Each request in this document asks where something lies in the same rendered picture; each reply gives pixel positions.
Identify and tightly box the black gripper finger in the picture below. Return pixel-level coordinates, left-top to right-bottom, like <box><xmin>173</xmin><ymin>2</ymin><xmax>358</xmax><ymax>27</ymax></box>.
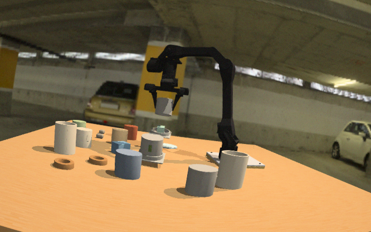
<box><xmin>172</xmin><ymin>94</ymin><xmax>183</xmax><ymax>111</ymax></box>
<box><xmin>149</xmin><ymin>91</ymin><xmax>157</xmax><ymax>109</ymax></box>

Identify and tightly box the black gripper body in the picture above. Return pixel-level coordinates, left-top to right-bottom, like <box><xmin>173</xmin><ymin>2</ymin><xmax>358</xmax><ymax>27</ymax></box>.
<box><xmin>144</xmin><ymin>72</ymin><xmax>189</xmax><ymax>95</ymax></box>

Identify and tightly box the brown ring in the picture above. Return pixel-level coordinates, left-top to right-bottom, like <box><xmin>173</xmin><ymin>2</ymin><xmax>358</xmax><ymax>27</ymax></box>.
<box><xmin>54</xmin><ymin>158</ymin><xmax>74</xmax><ymax>170</ymax></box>
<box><xmin>89</xmin><ymin>155</ymin><xmax>108</xmax><ymax>166</ymax></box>

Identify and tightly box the blue block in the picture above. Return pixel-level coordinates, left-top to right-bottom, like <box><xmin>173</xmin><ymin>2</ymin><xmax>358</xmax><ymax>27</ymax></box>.
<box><xmin>111</xmin><ymin>141</ymin><xmax>131</xmax><ymax>153</ymax></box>

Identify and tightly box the orange-brown cylinder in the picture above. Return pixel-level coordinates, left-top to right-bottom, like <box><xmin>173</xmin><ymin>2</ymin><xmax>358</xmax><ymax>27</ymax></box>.
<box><xmin>124</xmin><ymin>124</ymin><xmax>138</xmax><ymax>140</ymax></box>

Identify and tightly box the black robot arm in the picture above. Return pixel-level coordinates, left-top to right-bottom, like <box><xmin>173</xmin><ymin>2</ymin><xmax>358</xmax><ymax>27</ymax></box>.
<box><xmin>147</xmin><ymin>45</ymin><xmax>240</xmax><ymax>159</ymax></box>

